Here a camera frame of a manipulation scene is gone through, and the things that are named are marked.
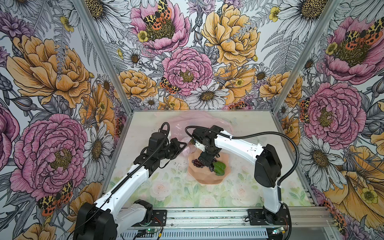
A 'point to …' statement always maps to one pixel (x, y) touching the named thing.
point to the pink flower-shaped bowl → (204, 175)
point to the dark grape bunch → (198, 164)
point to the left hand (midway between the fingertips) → (187, 148)
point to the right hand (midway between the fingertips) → (213, 160)
